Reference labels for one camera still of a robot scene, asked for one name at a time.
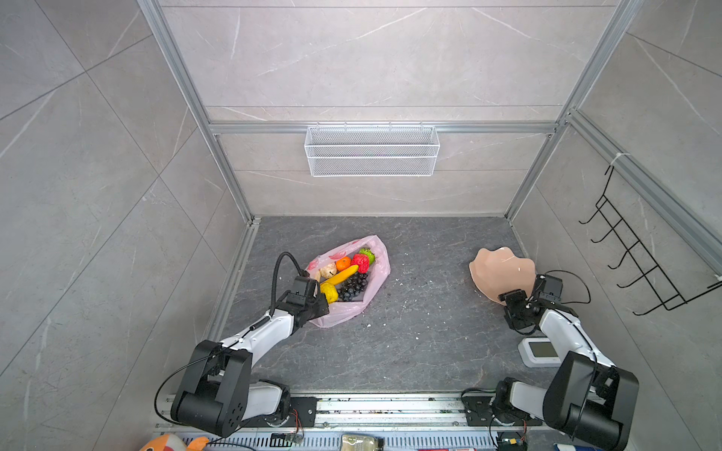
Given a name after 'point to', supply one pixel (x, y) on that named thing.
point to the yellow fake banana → (342, 276)
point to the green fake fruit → (368, 253)
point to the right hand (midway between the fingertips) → (500, 298)
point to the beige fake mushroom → (328, 271)
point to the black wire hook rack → (653, 279)
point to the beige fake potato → (318, 275)
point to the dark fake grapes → (351, 288)
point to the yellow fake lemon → (330, 291)
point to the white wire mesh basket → (371, 151)
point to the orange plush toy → (174, 443)
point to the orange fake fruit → (342, 263)
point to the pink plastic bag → (378, 273)
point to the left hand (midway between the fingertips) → (323, 297)
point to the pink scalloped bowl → (499, 271)
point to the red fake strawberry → (362, 260)
